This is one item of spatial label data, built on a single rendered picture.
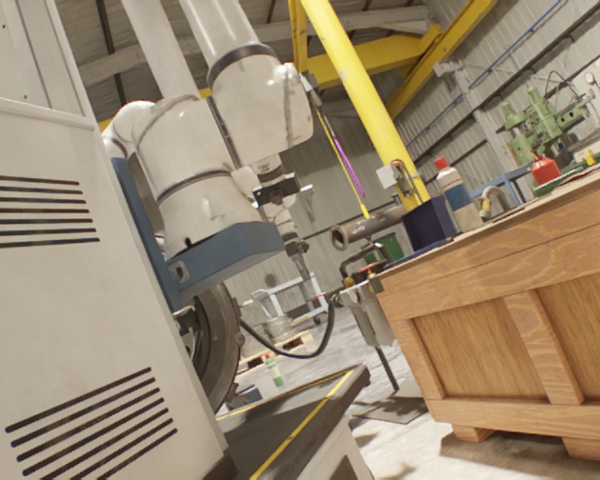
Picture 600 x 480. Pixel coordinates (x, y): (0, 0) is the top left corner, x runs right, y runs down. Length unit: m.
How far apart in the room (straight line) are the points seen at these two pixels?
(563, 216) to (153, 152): 0.69
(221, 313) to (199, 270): 0.87
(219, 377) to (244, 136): 0.99
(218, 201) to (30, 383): 0.48
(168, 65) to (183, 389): 0.84
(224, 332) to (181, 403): 1.09
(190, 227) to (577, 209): 0.61
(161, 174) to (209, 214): 0.12
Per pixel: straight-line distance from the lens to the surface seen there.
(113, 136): 1.67
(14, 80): 1.06
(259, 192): 1.41
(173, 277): 0.89
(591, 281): 0.87
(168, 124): 0.92
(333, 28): 5.49
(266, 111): 0.91
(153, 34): 1.28
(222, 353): 1.71
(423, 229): 1.41
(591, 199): 0.79
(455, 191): 1.46
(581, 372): 0.97
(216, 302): 1.72
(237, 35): 1.03
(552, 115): 12.37
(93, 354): 0.56
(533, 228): 0.87
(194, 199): 0.87
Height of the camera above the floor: 0.49
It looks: 7 degrees up
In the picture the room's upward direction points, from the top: 25 degrees counter-clockwise
